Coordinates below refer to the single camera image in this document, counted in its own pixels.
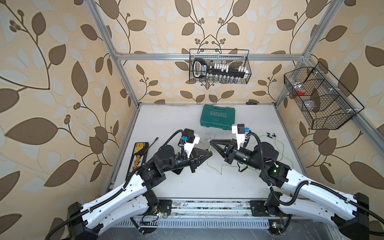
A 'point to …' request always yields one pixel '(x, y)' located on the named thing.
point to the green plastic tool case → (222, 118)
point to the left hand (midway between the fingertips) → (209, 153)
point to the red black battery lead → (154, 141)
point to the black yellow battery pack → (139, 157)
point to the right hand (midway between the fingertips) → (210, 143)
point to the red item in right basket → (300, 93)
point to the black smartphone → (177, 171)
